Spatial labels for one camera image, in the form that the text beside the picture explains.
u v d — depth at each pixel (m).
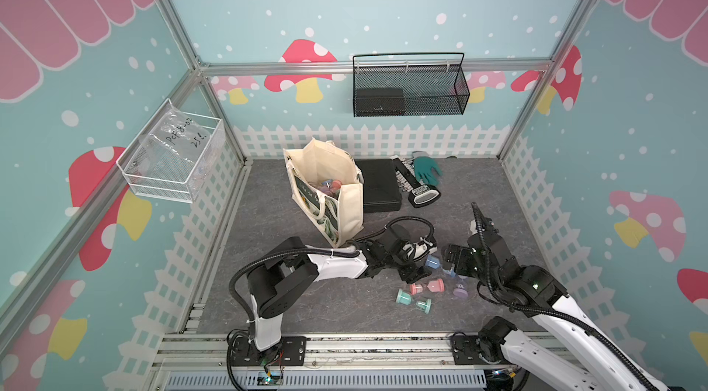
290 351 0.74
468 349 0.74
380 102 0.87
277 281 0.47
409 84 0.93
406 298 0.81
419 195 1.07
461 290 0.82
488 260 0.52
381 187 1.04
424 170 1.16
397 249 0.71
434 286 0.83
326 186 1.02
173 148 0.71
